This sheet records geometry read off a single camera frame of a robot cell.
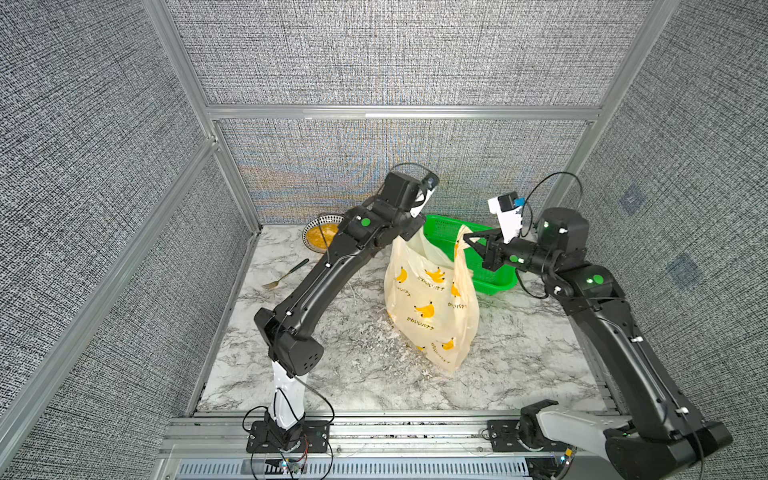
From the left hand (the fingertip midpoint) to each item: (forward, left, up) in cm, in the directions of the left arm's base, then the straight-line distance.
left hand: (414, 204), depth 73 cm
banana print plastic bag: (-15, -5, -21) cm, 26 cm away
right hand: (-12, -10, +3) cm, 16 cm away
